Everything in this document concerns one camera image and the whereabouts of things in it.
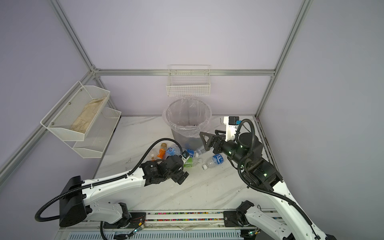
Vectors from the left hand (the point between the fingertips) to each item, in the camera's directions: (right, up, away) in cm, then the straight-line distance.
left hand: (178, 168), depth 78 cm
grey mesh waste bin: (+4, +12, +17) cm, 21 cm away
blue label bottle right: (+22, +2, +12) cm, 25 cm away
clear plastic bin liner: (+3, +30, +24) cm, 38 cm away
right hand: (+13, +20, -19) cm, 31 cm away
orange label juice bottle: (-12, +7, +15) cm, 21 cm away
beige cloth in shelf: (-50, +24, -3) cm, 55 cm away
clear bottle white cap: (+11, +6, +17) cm, 22 cm away
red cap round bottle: (-19, +4, +18) cm, 26 cm away
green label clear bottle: (+7, +1, +10) cm, 13 cm away
